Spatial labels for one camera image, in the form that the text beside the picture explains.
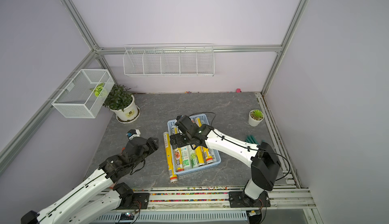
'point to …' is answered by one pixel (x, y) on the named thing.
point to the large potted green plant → (121, 102)
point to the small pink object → (238, 90)
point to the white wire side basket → (84, 96)
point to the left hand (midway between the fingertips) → (156, 143)
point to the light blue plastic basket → (215, 154)
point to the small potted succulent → (256, 116)
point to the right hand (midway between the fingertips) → (177, 139)
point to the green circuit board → (126, 216)
